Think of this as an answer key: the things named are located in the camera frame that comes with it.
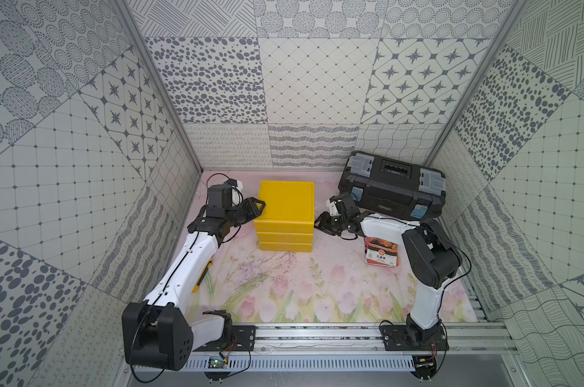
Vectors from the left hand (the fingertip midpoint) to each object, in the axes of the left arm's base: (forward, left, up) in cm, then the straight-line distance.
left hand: (260, 203), depth 81 cm
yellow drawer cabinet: (-6, -9, -3) cm, 11 cm away
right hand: (+1, -20, -17) cm, 26 cm away
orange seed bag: (-7, -45, -20) cm, 50 cm away
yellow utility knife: (-17, +23, -22) cm, 36 cm away
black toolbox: (+13, -50, -6) cm, 52 cm away
